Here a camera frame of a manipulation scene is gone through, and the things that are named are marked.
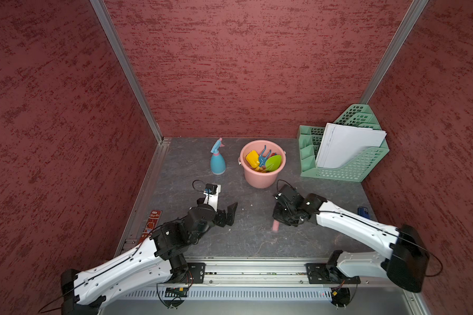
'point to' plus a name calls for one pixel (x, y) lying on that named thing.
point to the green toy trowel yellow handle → (272, 163)
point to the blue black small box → (362, 211)
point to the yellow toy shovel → (253, 158)
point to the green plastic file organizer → (359, 163)
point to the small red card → (150, 224)
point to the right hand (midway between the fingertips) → (274, 220)
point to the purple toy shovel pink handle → (276, 225)
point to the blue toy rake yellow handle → (262, 160)
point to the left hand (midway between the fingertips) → (224, 205)
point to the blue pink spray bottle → (217, 166)
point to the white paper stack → (339, 140)
